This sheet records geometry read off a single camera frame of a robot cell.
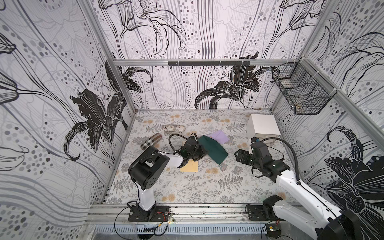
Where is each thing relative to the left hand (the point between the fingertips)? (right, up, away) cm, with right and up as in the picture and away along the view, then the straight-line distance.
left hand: (210, 153), depth 92 cm
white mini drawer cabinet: (+33, +17, -1) cm, 37 cm away
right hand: (+17, +2, -9) cm, 19 cm away
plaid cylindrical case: (-39, +7, +6) cm, 40 cm away
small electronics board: (+29, -33, -22) cm, 49 cm away
